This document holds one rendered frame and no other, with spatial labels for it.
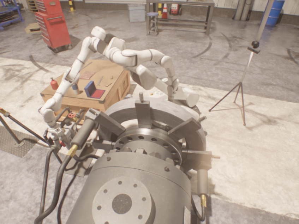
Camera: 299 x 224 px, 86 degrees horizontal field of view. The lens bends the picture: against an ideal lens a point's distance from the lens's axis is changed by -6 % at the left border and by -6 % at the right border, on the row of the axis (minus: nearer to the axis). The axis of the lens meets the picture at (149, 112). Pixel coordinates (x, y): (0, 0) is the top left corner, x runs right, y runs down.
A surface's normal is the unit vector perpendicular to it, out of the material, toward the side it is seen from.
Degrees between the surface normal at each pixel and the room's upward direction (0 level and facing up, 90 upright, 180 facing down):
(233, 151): 0
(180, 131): 90
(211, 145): 0
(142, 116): 90
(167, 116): 90
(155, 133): 13
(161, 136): 22
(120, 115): 90
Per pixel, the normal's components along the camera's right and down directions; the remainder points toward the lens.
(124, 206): 0.00, -0.76
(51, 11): 0.68, 0.48
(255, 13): -0.29, 0.62
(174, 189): 0.64, -0.50
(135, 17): 0.22, 0.64
